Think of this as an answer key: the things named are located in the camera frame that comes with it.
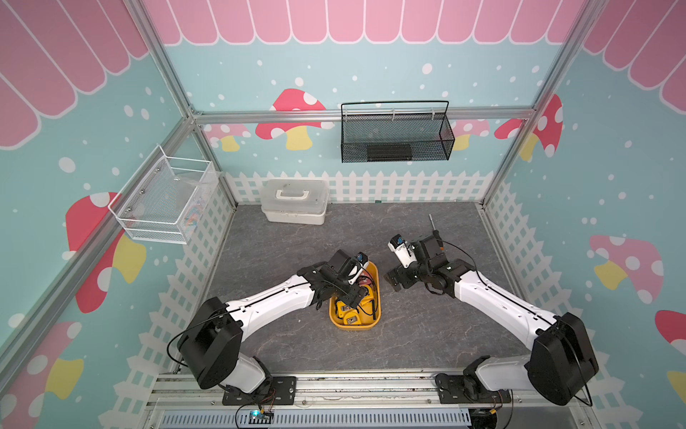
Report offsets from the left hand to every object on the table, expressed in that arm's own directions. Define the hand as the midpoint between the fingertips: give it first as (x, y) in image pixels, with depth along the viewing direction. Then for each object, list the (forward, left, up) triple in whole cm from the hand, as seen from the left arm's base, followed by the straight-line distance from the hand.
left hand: (352, 290), depth 84 cm
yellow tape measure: (-2, -5, -4) cm, 7 cm away
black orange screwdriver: (+29, -34, -8) cm, 46 cm away
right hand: (+6, -14, +4) cm, 16 cm away
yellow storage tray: (-6, -5, -8) cm, 12 cm away
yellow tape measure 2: (-5, +2, -5) cm, 7 cm away
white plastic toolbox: (+38, +24, +2) cm, 45 cm away
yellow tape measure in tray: (-7, 0, -6) cm, 9 cm away
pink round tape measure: (+8, -4, -6) cm, 11 cm away
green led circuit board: (-33, +25, -11) cm, 43 cm away
